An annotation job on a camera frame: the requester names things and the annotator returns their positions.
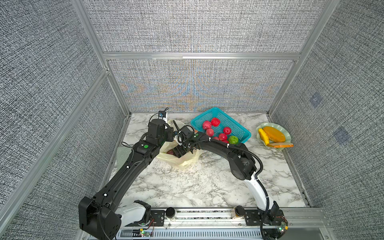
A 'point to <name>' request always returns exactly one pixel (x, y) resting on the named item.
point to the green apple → (233, 139)
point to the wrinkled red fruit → (215, 121)
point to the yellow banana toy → (264, 136)
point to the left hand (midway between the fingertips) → (171, 125)
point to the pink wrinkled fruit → (207, 124)
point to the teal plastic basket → (220, 122)
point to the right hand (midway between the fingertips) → (177, 146)
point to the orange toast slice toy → (280, 145)
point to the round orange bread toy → (274, 134)
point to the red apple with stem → (210, 132)
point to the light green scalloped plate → (286, 134)
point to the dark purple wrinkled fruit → (170, 152)
